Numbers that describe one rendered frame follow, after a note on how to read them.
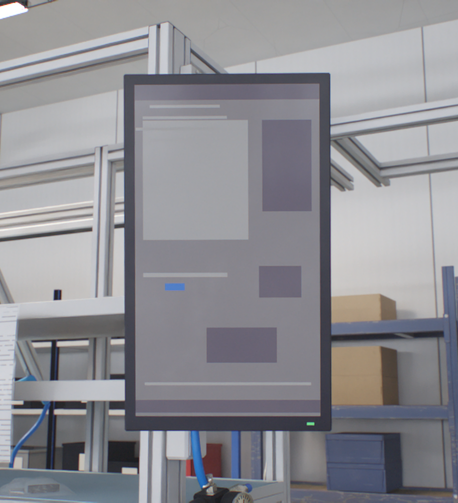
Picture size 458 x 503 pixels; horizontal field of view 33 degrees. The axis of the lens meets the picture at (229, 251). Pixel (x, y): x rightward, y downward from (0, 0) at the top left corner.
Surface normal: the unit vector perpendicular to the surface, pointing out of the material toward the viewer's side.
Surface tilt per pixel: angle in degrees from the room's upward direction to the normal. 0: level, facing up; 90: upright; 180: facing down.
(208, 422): 101
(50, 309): 90
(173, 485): 90
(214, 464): 90
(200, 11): 180
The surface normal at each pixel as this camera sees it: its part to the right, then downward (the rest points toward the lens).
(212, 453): 0.90, -0.08
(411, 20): 0.00, 0.98
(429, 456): -0.44, -0.17
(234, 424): -0.02, 0.00
